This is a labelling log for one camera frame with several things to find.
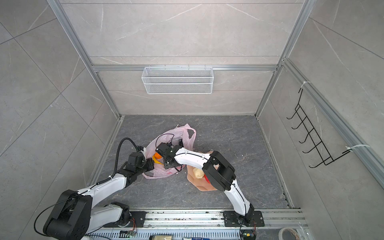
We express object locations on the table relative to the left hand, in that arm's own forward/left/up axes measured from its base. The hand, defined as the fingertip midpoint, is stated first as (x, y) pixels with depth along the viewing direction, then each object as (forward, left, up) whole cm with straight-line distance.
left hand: (154, 158), depth 90 cm
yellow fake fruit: (-1, -1, -3) cm, 3 cm away
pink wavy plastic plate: (-15, -29, -3) cm, 33 cm away
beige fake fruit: (-11, -27, +1) cm, 29 cm away
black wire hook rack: (-12, -79, +28) cm, 85 cm away
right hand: (-2, -10, -4) cm, 11 cm away
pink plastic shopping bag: (+13, -20, +7) cm, 24 cm away
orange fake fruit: (+2, -2, -1) cm, 3 cm away
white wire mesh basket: (+45, -13, +25) cm, 53 cm away
